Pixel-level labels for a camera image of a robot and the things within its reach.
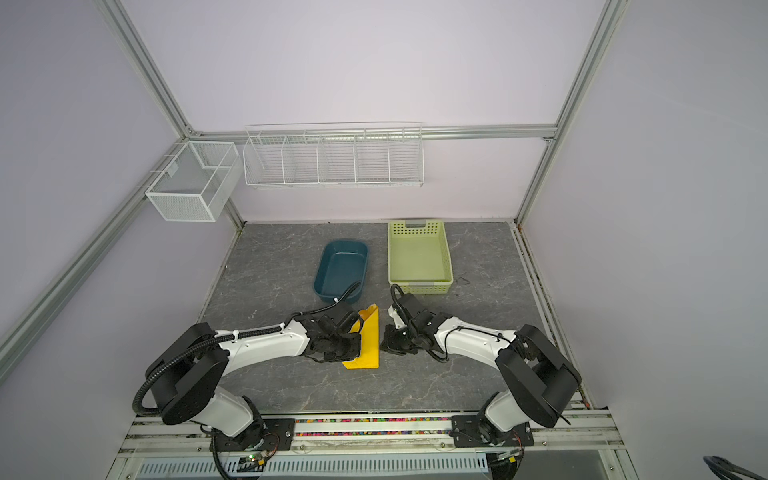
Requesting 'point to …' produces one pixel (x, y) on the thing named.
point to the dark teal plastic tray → (340, 265)
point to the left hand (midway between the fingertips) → (359, 357)
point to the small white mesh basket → (200, 183)
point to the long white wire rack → (334, 154)
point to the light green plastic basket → (418, 256)
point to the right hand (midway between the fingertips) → (380, 349)
